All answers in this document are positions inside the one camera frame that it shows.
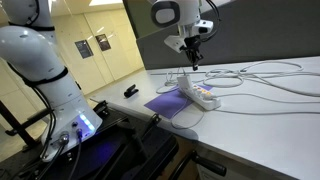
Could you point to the dark wall poster right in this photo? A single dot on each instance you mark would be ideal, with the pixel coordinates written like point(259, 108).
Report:
point(103, 42)

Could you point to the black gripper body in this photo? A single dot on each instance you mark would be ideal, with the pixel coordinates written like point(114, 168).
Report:
point(191, 48)

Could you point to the dark wall poster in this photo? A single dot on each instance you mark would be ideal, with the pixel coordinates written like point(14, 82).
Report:
point(103, 42)
point(84, 49)

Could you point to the black stapler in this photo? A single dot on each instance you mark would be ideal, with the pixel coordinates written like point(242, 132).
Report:
point(130, 91)

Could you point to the white extension power strip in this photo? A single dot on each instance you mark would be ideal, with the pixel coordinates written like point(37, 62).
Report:
point(202, 97)

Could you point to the black cart handle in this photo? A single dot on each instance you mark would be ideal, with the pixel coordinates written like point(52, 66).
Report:
point(195, 157)

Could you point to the grey desk divider panel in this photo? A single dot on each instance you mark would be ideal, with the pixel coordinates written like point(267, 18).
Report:
point(253, 30)

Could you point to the dark wall poster left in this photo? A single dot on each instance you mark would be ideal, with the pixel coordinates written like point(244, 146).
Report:
point(84, 49)

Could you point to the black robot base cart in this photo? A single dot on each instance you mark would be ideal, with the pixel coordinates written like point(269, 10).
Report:
point(125, 148)

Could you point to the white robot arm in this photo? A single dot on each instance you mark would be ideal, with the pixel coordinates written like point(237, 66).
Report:
point(28, 44)

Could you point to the purple paper sheet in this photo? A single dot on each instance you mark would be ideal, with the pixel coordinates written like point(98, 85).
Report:
point(169, 104)

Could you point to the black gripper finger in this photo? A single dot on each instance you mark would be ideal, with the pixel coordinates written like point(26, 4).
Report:
point(193, 62)
point(196, 64)

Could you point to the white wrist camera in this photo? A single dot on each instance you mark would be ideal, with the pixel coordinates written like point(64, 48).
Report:
point(202, 27)

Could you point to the white plug adapter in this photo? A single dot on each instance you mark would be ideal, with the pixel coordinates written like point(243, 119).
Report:
point(184, 82)

